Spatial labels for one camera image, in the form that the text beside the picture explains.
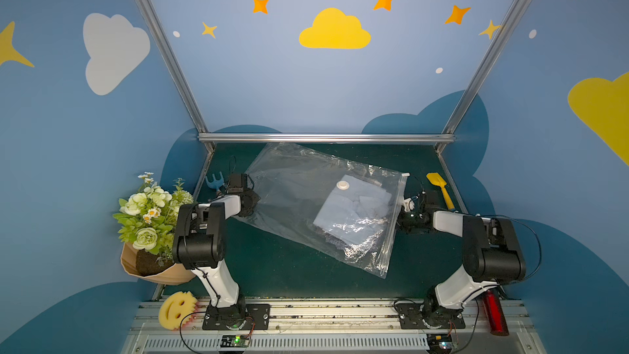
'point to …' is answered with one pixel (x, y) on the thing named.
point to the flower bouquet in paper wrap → (147, 222)
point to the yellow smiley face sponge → (174, 310)
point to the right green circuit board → (440, 343)
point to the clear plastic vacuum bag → (295, 184)
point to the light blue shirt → (356, 215)
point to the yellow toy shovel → (435, 178)
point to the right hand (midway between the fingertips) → (387, 217)
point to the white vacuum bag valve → (342, 185)
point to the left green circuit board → (235, 341)
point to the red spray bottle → (495, 313)
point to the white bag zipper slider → (405, 174)
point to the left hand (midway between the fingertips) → (259, 197)
